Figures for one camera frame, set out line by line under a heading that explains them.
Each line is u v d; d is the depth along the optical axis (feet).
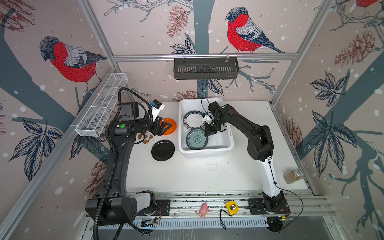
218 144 3.21
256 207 2.39
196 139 3.10
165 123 2.08
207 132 2.75
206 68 3.41
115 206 1.22
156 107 2.02
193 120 3.53
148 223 2.34
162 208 2.40
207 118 2.96
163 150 3.04
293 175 2.48
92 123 2.33
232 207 2.37
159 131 2.08
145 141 3.20
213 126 2.74
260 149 1.88
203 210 2.33
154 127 2.07
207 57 2.98
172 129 3.44
